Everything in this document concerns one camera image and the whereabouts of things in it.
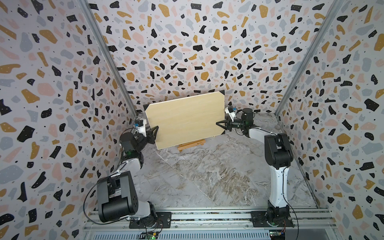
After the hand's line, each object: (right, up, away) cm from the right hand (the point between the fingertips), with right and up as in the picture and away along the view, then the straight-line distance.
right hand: (218, 122), depth 95 cm
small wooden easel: (-17, -14, +2) cm, 23 cm away
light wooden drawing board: (-20, +1, -7) cm, 21 cm away
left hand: (-35, -3, -11) cm, 37 cm away
